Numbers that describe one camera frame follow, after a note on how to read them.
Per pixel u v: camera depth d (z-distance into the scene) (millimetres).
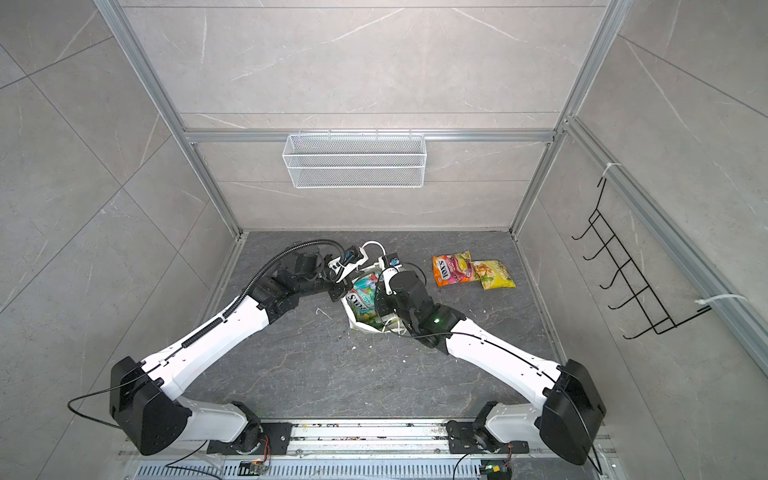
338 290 663
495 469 700
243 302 507
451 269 1058
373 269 750
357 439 746
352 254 611
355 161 1011
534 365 438
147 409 385
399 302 573
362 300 798
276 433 736
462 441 730
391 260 648
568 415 383
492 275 1009
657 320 592
